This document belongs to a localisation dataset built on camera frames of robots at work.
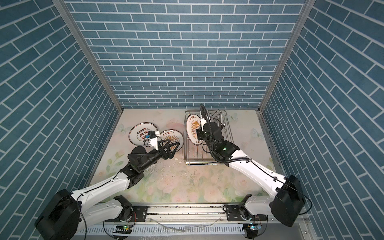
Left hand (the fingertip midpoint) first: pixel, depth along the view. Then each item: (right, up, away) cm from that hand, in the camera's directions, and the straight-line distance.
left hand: (175, 143), depth 76 cm
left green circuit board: (-25, -42, -3) cm, 49 cm away
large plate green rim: (-32, +3, +29) cm, 43 cm away
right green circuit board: (+40, -39, -6) cm, 56 cm away
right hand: (+13, +12, +1) cm, 18 cm away
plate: (+9, +10, +8) cm, 16 cm away
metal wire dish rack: (+10, -8, +21) cm, 24 cm away
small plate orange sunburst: (-5, +1, +27) cm, 28 cm away
